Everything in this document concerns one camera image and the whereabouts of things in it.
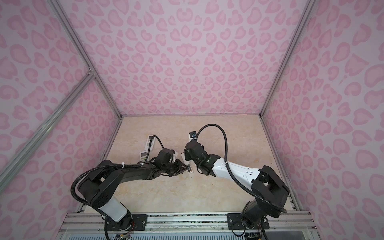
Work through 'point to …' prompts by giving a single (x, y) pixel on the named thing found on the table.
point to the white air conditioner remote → (147, 145)
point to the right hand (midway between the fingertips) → (187, 146)
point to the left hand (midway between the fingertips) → (189, 166)
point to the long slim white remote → (186, 163)
